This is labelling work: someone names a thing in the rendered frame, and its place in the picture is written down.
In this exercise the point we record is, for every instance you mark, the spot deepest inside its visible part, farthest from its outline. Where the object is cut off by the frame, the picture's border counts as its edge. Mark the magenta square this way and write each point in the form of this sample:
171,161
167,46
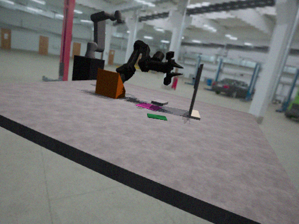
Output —
149,106

